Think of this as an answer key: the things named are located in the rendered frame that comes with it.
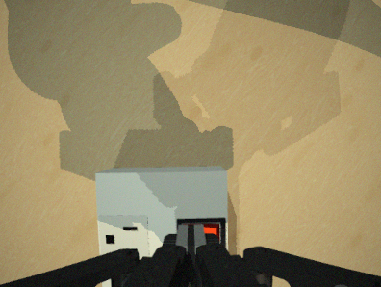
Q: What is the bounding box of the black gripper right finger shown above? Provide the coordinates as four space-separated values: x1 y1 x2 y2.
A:
190 224 381 287

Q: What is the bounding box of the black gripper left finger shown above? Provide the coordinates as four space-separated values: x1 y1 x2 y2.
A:
0 225 192 287

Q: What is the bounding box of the white power strip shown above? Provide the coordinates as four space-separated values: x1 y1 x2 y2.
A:
95 166 228 260

